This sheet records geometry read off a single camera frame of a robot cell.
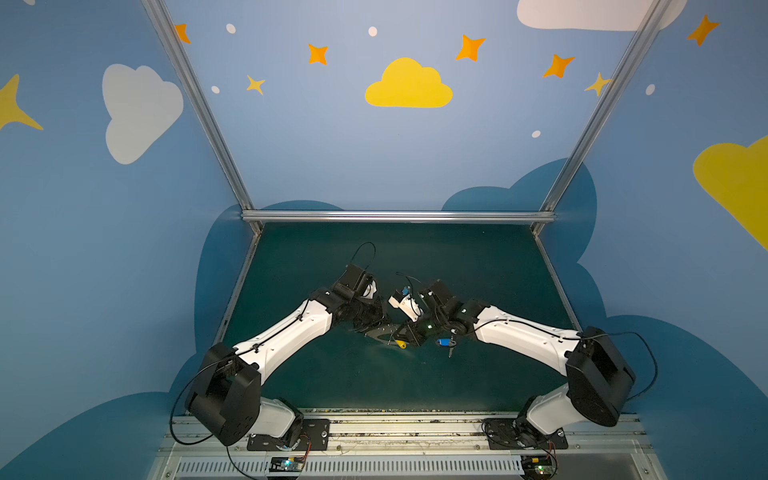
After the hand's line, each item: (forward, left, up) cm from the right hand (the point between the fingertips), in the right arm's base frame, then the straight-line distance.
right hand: (397, 333), depth 80 cm
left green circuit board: (-30, +26, -12) cm, 41 cm away
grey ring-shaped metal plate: (0, +2, 0) cm, 2 cm away
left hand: (+2, 0, +3) cm, 4 cm away
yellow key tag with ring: (-3, -2, -1) cm, 3 cm away
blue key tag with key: (+3, -16, -12) cm, 20 cm away
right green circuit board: (-27, -36, -13) cm, 46 cm away
